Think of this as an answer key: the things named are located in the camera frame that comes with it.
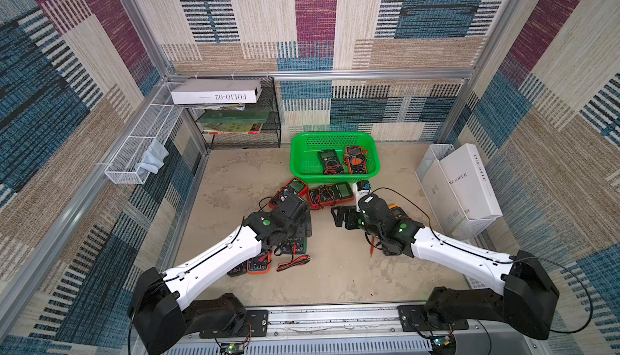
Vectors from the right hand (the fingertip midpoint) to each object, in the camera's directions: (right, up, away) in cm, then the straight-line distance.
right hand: (341, 207), depth 81 cm
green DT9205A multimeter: (-13, -10, -7) cm, 18 cm away
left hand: (-14, -5, -1) cm, 15 cm away
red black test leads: (-13, -15, -6) cm, 21 cm away
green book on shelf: (-40, +31, +13) cm, 52 cm away
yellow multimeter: (+23, -4, +13) cm, 26 cm away
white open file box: (+36, +3, +5) cm, 37 cm away
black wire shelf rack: (-31, +28, +38) cm, 57 cm away
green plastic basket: (-13, +15, +32) cm, 38 cm away
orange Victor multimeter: (-27, -19, 0) cm, 33 cm away
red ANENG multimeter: (-5, +2, +18) cm, 19 cm away
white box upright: (+44, +8, +1) cm, 44 cm away
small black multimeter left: (-34, -21, 0) cm, 39 cm away
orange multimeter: (+9, +17, +28) cm, 34 cm away
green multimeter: (-2, +16, +28) cm, 32 cm away
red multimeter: (-17, +5, +18) cm, 25 cm away
